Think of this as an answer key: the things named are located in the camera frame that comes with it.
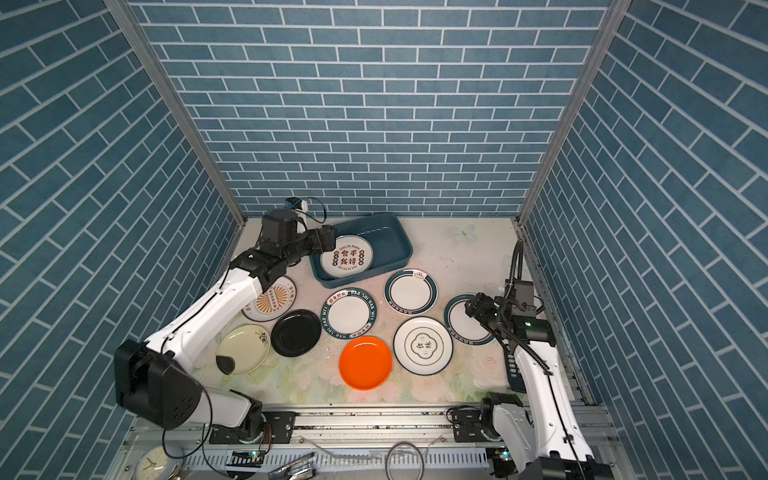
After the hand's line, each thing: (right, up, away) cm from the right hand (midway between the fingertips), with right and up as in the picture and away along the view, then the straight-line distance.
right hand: (473, 305), depth 80 cm
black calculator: (+11, -20, 0) cm, 23 cm away
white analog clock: (-75, -32, -15) cm, 83 cm away
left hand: (-41, +20, +1) cm, 46 cm away
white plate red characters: (-38, +12, +28) cm, 48 cm away
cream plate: (-64, -13, +5) cm, 66 cm away
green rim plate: (-16, +1, +19) cm, 25 cm away
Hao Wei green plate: (-36, -6, +13) cm, 39 cm away
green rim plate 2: (0, -9, +13) cm, 16 cm away
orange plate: (-30, -17, +4) cm, 35 cm away
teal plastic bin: (-25, +19, +35) cm, 47 cm away
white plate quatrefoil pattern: (-13, -13, +7) cm, 20 cm away
